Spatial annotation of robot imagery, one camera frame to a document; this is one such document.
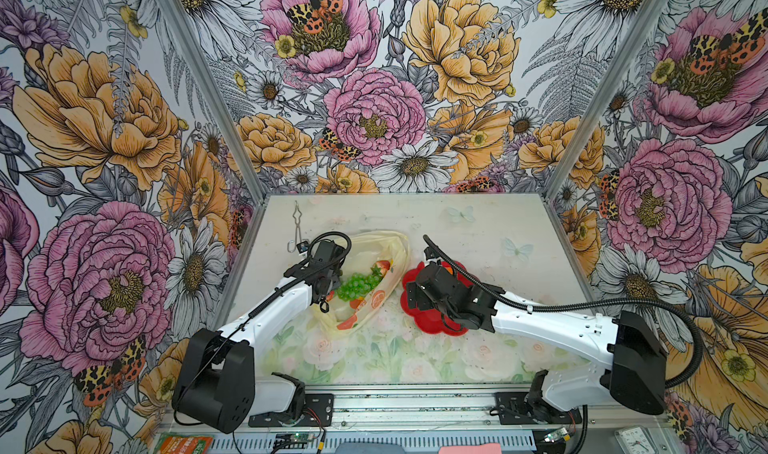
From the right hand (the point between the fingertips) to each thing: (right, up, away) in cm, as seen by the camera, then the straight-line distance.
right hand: (424, 294), depth 80 cm
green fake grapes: (-19, 0, +11) cm, 22 cm away
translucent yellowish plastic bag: (-14, +6, +17) cm, 23 cm away
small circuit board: (-31, -32, -9) cm, 45 cm away
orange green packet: (-55, -31, -13) cm, 64 cm away
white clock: (+47, -30, -12) cm, 57 cm away
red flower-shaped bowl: (+2, -9, +6) cm, 11 cm away
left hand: (-29, 0, +6) cm, 30 cm away
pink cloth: (+13, -33, -11) cm, 37 cm away
